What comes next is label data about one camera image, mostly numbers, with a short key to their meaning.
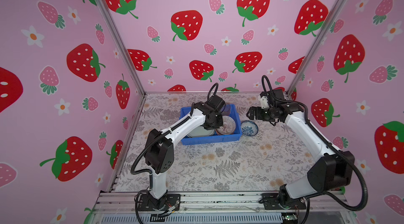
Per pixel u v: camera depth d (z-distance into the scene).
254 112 0.75
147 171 0.52
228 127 0.88
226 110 0.73
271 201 0.74
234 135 0.87
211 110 0.62
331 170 0.42
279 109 0.60
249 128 0.99
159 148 0.50
